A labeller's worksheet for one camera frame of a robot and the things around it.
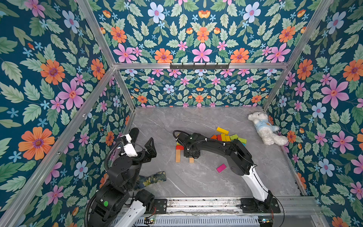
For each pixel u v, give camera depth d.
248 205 0.73
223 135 1.01
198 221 0.70
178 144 0.78
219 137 1.01
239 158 0.58
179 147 0.92
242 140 0.99
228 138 1.00
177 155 0.91
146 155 0.53
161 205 0.74
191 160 0.90
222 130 1.05
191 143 0.67
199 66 0.93
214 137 1.02
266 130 0.96
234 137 1.01
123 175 0.41
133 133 1.01
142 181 0.80
